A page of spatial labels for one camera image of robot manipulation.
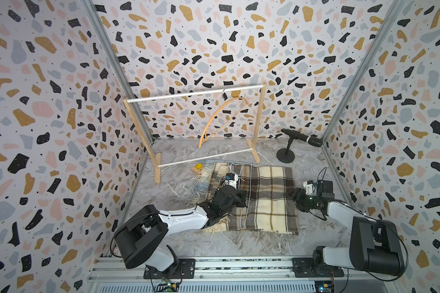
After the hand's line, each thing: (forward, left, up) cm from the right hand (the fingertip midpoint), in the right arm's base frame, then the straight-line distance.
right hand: (289, 196), depth 90 cm
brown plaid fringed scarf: (+2, +9, -2) cm, 9 cm away
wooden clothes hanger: (+46, +33, +24) cm, 62 cm away
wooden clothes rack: (+42, +15, -5) cm, 45 cm away
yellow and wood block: (+19, +49, -2) cm, 52 cm away
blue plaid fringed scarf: (+18, +42, -1) cm, 46 cm away
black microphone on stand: (+29, -4, -3) cm, 30 cm away
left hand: (-3, +20, +9) cm, 22 cm away
